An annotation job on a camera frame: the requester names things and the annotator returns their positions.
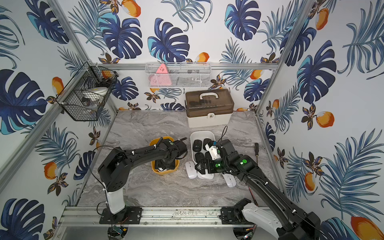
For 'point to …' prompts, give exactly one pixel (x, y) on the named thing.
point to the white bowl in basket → (96, 93)
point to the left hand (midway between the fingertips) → (166, 165)
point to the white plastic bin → (201, 135)
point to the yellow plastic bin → (154, 142)
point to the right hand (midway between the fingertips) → (203, 165)
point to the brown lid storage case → (209, 107)
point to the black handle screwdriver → (256, 151)
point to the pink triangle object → (162, 77)
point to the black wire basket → (83, 96)
